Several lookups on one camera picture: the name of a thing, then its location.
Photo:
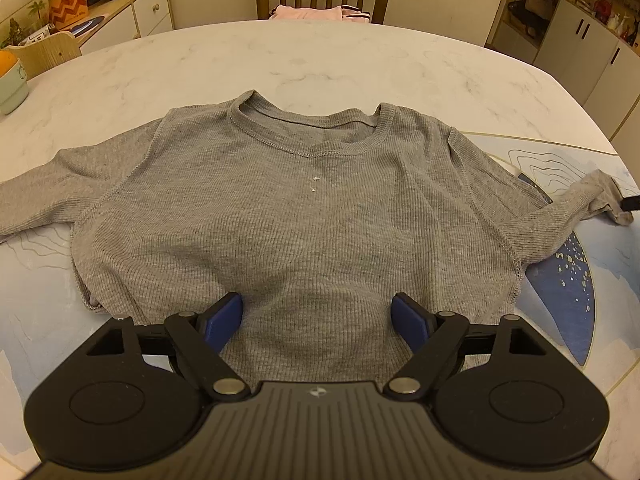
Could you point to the red object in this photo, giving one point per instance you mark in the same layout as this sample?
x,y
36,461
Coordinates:
x,y
603,10

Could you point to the light wooden chair back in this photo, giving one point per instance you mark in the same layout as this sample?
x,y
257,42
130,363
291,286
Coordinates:
x,y
50,55

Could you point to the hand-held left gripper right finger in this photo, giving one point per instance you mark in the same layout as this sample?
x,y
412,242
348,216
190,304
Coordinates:
x,y
407,317

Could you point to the blue round object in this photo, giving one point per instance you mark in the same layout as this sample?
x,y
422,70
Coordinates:
x,y
90,22

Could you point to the white spray bottle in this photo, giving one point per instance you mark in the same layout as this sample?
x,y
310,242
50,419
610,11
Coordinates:
x,y
613,21

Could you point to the orange fruit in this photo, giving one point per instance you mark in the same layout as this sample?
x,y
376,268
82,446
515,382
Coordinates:
x,y
7,62

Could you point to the pink garment with striped trim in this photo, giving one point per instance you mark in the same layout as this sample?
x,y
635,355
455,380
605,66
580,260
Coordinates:
x,y
357,14

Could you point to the glass fishbowl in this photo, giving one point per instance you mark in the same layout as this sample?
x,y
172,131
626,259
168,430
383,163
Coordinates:
x,y
20,25

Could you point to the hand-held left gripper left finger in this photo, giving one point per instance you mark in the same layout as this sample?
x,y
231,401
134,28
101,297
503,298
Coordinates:
x,y
225,317

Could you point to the gray ribbed long-sleeve shirt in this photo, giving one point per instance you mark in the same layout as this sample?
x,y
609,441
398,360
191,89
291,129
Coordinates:
x,y
300,235

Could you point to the light green cup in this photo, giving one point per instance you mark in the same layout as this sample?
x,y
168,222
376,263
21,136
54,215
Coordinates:
x,y
12,92

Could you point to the landscape printed table cover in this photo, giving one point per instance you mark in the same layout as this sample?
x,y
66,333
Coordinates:
x,y
575,260

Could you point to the light pink garment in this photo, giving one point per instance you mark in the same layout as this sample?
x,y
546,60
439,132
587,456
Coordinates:
x,y
305,13

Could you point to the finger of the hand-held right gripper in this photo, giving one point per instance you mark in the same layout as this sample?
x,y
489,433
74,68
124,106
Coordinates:
x,y
628,203

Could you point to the white sideboard with drawers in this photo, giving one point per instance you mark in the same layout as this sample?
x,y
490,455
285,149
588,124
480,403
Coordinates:
x,y
150,15

